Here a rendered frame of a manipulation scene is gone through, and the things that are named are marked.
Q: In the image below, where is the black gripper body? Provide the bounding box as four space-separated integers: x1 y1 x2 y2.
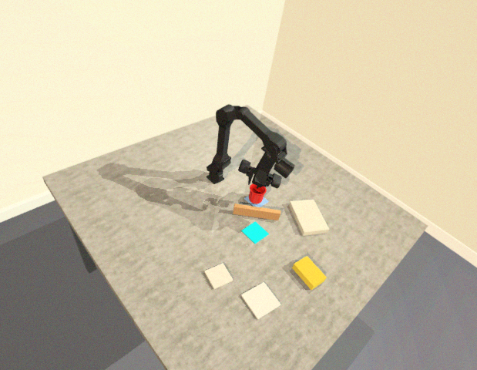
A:
238 160 282 188

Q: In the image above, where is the light wooden block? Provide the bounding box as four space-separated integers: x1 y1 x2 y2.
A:
233 203 280 220

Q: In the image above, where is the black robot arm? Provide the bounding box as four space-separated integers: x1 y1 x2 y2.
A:
207 105 295 187

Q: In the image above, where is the red cup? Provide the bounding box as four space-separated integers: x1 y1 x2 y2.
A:
249 184 266 204

